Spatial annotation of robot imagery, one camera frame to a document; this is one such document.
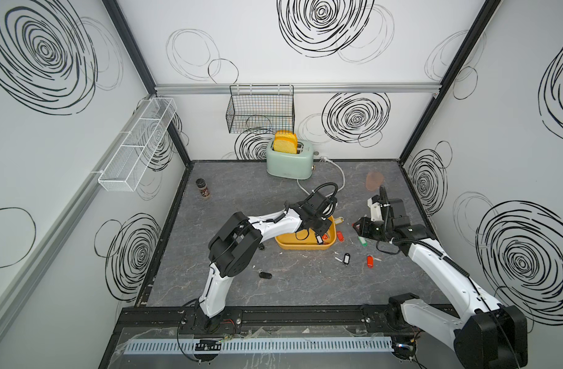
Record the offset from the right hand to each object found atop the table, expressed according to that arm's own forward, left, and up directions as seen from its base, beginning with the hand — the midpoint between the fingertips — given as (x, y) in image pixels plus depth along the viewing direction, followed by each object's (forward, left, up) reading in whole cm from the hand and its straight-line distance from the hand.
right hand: (358, 226), depth 82 cm
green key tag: (0, -4, -12) cm, 13 cm away
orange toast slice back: (+41, +27, +10) cm, 50 cm away
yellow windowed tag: (+10, +4, -13) cm, 17 cm away
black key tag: (-14, +33, -12) cm, 38 cm away
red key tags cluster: (+2, +10, -13) cm, 16 cm away
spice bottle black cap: (+20, +63, -4) cm, 66 cm away
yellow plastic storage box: (-6, +19, +1) cm, 20 cm away
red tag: (-8, -6, -13) cm, 16 cm away
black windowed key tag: (0, +13, -11) cm, 17 cm away
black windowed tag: (-7, +3, -12) cm, 15 cm away
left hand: (+5, +10, -8) cm, 14 cm away
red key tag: (+2, +4, -13) cm, 14 cm away
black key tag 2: (-3, +36, -12) cm, 38 cm away
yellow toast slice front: (+35, +27, +9) cm, 45 cm away
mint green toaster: (+35, +24, -7) cm, 43 cm away
